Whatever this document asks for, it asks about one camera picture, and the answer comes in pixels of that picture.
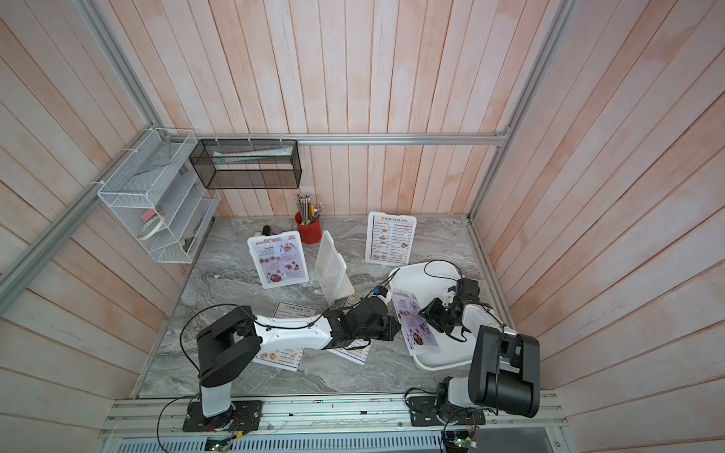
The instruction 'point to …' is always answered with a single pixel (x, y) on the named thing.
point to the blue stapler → (266, 231)
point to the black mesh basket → (247, 163)
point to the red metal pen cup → (310, 234)
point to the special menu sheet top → (281, 258)
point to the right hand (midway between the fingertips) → (424, 312)
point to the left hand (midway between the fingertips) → (400, 332)
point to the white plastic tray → (427, 281)
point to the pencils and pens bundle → (309, 213)
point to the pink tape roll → (148, 215)
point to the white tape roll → (150, 227)
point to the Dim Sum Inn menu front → (356, 356)
